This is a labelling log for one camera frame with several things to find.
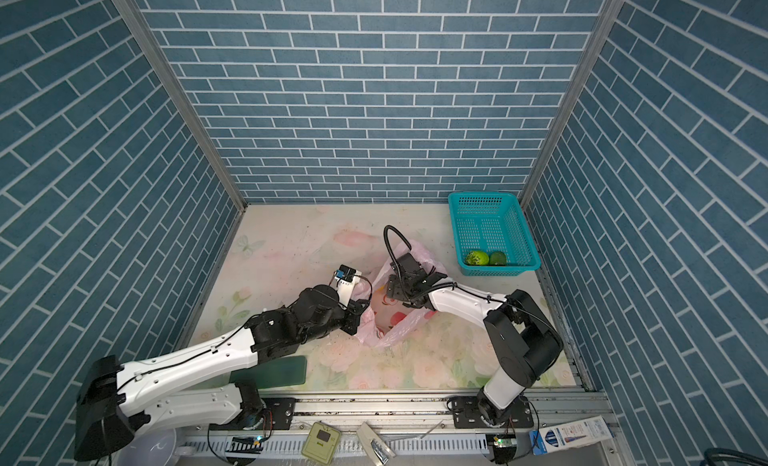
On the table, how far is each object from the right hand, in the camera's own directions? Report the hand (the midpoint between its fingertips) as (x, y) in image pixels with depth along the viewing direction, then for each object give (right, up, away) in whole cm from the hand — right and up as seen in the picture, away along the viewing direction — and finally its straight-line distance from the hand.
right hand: (398, 285), depth 92 cm
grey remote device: (-4, -33, -24) cm, 41 cm away
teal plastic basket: (+37, +20, +24) cm, 49 cm away
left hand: (-6, -2, -18) cm, 19 cm away
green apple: (+26, +8, +5) cm, 27 cm away
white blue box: (+40, -32, -21) cm, 55 cm away
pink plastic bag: (-4, -9, -2) cm, 10 cm away
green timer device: (-18, -33, -23) cm, 44 cm away
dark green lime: (+33, +8, +7) cm, 35 cm away
